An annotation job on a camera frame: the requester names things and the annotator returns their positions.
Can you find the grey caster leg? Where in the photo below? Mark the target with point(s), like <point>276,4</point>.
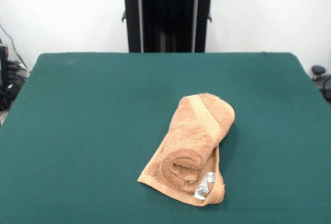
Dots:
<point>319,70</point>

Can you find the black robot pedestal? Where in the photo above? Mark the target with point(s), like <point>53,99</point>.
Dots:
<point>168,19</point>

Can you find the dark green table cloth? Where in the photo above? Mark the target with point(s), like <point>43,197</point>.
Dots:
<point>90,131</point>

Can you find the tan terry towel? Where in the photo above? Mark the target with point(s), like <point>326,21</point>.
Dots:
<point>196,136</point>

